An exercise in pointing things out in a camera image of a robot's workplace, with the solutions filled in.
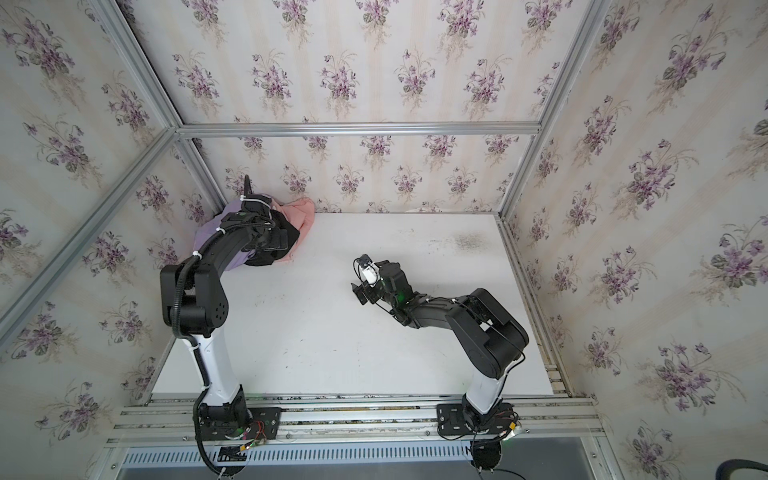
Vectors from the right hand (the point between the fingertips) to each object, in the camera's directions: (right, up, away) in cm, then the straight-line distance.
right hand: (363, 274), depth 91 cm
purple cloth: (-61, +17, +22) cm, 67 cm away
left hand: (-32, +11, +7) cm, 35 cm away
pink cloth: (-26, +22, +24) cm, 42 cm away
